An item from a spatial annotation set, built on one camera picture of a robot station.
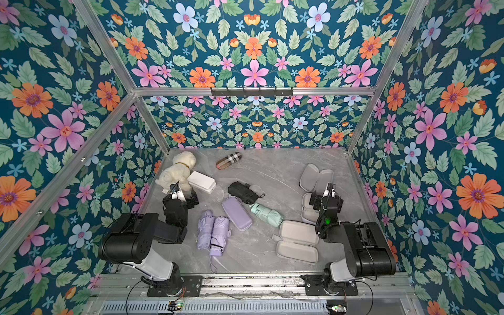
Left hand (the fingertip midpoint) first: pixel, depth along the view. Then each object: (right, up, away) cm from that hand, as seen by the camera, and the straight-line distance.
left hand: (183, 189), depth 91 cm
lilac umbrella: (+12, -17, -6) cm, 22 cm away
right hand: (+70, -1, 0) cm, 70 cm away
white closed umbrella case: (+5, +3, +10) cm, 12 cm away
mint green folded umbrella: (+42, -12, -3) cm, 43 cm away
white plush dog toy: (-4, +8, +6) cm, 11 cm away
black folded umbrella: (+28, -2, +5) cm, 29 cm away
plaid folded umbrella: (+18, +14, +19) cm, 30 cm away
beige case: (+65, +3, +13) cm, 66 cm away
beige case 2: (+54, -22, -7) cm, 58 cm away
